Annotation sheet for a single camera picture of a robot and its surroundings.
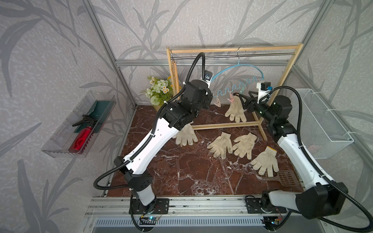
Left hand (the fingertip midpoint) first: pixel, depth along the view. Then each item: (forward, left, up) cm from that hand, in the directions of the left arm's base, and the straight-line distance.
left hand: (204, 89), depth 64 cm
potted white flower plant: (+17, +25, -16) cm, 34 cm away
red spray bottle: (-20, +51, -11) cm, 56 cm away
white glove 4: (-4, -30, -44) cm, 53 cm away
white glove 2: (-7, +9, -26) cm, 29 cm away
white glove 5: (-14, -41, -44) cm, 62 cm away
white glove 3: (-4, -13, -45) cm, 47 cm away
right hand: (+4, -20, -5) cm, 21 cm away
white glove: (+9, -21, -24) cm, 33 cm away
